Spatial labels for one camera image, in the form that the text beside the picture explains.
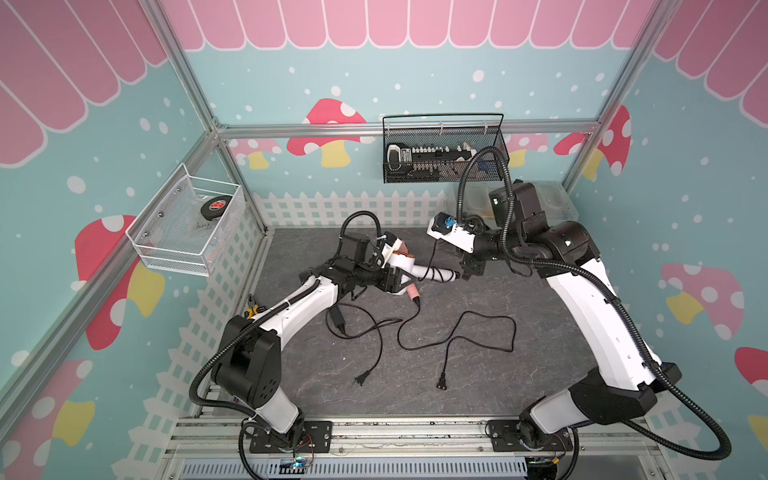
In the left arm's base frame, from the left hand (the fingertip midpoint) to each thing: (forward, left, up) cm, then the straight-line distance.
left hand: (404, 278), depth 83 cm
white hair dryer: (0, 0, +7) cm, 7 cm away
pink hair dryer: (+7, -3, -16) cm, 17 cm away
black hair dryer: (-4, +20, -17) cm, 27 cm away
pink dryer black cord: (-21, -12, -18) cm, 30 cm away
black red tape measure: (+12, +51, +15) cm, 54 cm away
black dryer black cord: (-21, +10, -18) cm, 30 cm away
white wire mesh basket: (+8, +58, +12) cm, 60 cm away
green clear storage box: (+31, -51, +3) cm, 60 cm away
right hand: (-4, -8, +19) cm, 22 cm away
